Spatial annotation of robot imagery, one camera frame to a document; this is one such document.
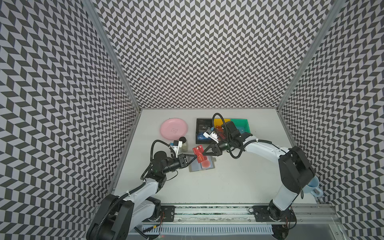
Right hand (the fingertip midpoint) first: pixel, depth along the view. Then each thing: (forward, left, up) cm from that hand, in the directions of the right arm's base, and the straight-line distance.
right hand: (204, 157), depth 78 cm
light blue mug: (-13, -56, -10) cm, 58 cm away
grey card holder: (+1, +5, -13) cm, 14 cm away
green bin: (+30, -28, -11) cm, 42 cm away
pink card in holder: (+2, -2, -12) cm, 13 cm away
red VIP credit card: (+2, +3, +2) cm, 4 cm away
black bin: (+31, +1, -11) cm, 33 cm away
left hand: (-1, +4, +2) cm, 4 cm away
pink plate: (+29, +21, -11) cm, 37 cm away
